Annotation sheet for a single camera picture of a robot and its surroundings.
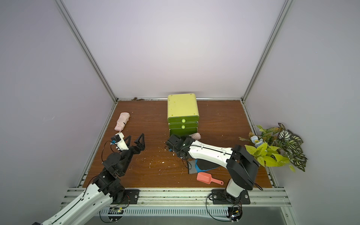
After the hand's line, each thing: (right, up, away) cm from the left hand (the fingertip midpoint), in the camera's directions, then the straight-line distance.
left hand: (139, 135), depth 74 cm
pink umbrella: (-23, +6, +30) cm, 38 cm away
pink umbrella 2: (+32, -2, +7) cm, 32 cm away
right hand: (+28, 0, +9) cm, 29 cm away
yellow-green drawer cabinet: (+24, +11, +7) cm, 27 cm away
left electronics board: (-12, -39, -3) cm, 41 cm away
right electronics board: (+51, -39, -4) cm, 64 cm away
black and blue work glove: (+33, -20, +8) cm, 39 cm away
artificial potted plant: (+68, -4, -8) cm, 69 cm away
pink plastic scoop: (+38, -26, +5) cm, 46 cm away
